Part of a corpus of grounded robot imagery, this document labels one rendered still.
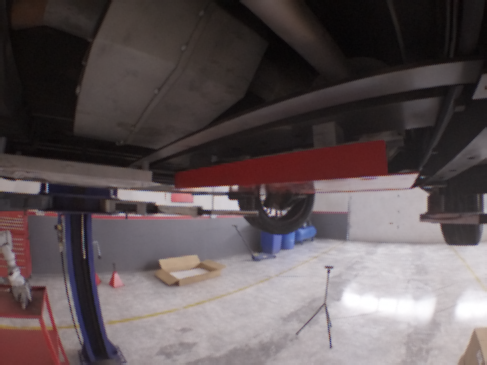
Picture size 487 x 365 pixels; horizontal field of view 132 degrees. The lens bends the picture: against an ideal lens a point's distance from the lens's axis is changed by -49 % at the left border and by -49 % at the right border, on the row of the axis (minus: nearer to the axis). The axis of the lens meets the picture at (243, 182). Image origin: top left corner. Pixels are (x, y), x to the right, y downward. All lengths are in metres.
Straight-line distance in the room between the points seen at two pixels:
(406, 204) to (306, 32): 8.67
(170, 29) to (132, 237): 4.41
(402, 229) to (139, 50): 8.92
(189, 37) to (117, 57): 0.12
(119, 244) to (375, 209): 8.53
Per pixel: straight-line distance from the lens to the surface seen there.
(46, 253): 4.55
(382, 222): 8.97
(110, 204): 1.61
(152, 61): 0.36
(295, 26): 0.31
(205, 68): 0.39
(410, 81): 0.22
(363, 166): 0.32
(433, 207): 0.85
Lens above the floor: 1.56
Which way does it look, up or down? 6 degrees up
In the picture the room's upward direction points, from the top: 1 degrees clockwise
